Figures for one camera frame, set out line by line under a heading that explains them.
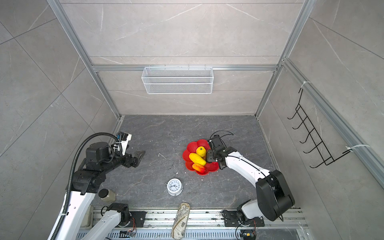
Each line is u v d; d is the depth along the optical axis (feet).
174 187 2.66
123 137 1.88
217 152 2.17
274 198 1.41
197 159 2.97
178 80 3.30
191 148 3.21
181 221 2.29
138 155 2.01
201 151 3.05
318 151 2.07
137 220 2.41
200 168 2.85
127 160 1.95
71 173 1.41
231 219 2.39
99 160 1.62
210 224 2.40
